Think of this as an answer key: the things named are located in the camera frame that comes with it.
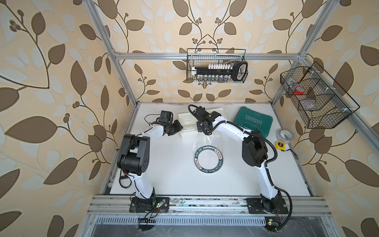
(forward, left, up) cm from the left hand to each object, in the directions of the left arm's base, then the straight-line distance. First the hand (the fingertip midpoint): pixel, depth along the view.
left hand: (179, 126), depth 97 cm
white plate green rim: (-20, -19, -7) cm, 28 cm away
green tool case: (+8, -52, -3) cm, 53 cm away
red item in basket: (+6, -68, +26) cm, 73 cm away
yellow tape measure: (-11, -66, -5) cm, 67 cm away
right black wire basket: (-4, -74, +27) cm, 79 cm away
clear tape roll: (-3, -72, -7) cm, 73 cm away
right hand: (0, -17, -1) cm, 17 cm away
